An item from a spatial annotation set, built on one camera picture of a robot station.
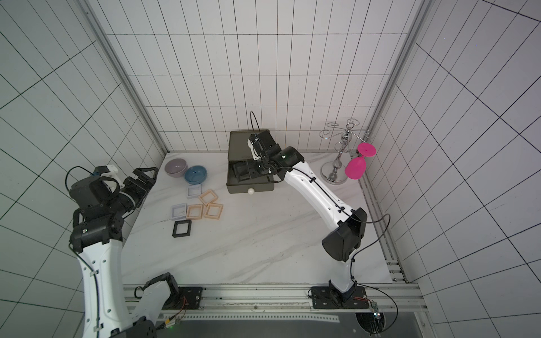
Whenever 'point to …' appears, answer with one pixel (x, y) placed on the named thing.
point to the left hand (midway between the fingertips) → (154, 180)
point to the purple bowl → (176, 167)
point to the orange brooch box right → (213, 210)
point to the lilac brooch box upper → (194, 191)
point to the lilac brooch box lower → (179, 212)
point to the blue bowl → (195, 174)
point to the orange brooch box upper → (206, 192)
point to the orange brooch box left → (194, 211)
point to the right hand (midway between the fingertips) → (244, 168)
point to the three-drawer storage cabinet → (239, 150)
